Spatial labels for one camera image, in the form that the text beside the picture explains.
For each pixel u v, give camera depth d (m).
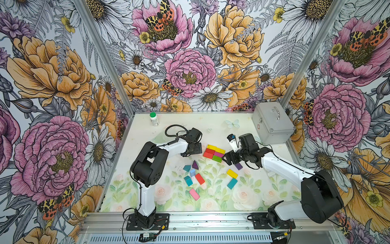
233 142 0.80
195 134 0.80
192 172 0.88
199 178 0.87
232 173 0.90
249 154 0.66
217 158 0.96
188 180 0.87
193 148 0.83
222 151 0.99
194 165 0.92
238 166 0.92
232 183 0.87
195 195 0.82
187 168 0.91
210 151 0.99
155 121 1.11
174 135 0.75
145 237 0.73
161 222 0.74
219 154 0.97
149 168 0.51
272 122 0.98
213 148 1.01
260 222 0.73
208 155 0.98
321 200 0.43
